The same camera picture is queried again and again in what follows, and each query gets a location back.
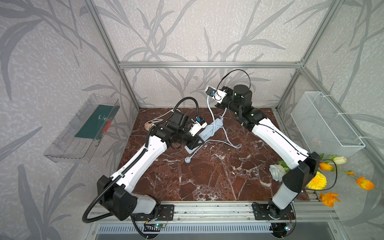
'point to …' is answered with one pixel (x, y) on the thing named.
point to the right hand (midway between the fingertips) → (216, 86)
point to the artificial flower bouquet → (277, 172)
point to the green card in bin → (92, 127)
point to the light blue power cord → (188, 160)
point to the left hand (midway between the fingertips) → (202, 140)
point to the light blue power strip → (205, 133)
